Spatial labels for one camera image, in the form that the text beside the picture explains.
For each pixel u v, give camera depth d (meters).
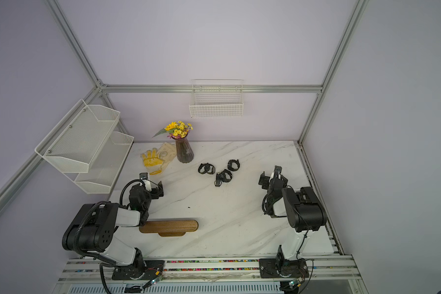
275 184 0.73
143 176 0.81
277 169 0.83
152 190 0.84
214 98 0.95
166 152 1.14
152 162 1.07
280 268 0.67
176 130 0.93
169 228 0.78
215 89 0.92
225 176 1.00
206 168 1.04
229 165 1.05
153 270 0.73
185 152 1.04
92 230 0.45
